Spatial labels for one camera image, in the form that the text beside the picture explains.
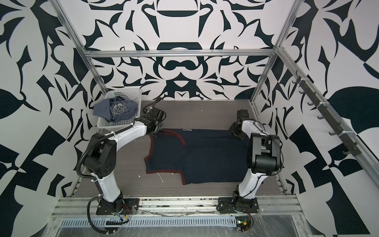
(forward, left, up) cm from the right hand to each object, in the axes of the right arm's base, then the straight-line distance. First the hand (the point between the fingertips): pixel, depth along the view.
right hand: (233, 129), depth 98 cm
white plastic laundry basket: (+31, +70, +4) cm, 77 cm away
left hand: (+2, +50, +5) cm, 50 cm away
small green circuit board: (-50, +4, -6) cm, 50 cm away
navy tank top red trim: (-15, +25, -6) cm, 30 cm away
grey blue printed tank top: (+15, +80, +5) cm, 81 cm away
